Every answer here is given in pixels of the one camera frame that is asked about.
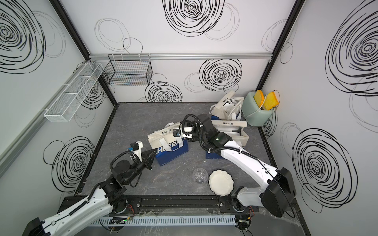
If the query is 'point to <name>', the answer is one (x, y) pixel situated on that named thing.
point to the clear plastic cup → (200, 176)
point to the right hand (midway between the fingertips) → (186, 123)
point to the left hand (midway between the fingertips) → (156, 150)
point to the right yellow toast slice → (270, 101)
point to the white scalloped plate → (221, 183)
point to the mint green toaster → (252, 113)
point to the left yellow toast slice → (259, 98)
